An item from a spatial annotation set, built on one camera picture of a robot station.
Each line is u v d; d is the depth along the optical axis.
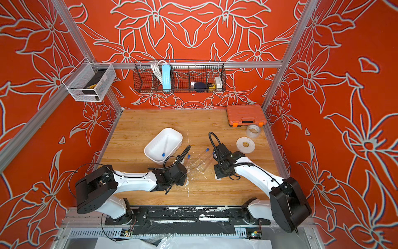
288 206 0.39
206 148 0.98
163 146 0.99
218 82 0.92
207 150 0.97
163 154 0.95
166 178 0.66
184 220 0.73
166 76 0.90
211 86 0.94
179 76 1.00
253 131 1.06
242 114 1.11
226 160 0.60
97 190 0.43
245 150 0.98
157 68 0.86
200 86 0.96
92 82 0.81
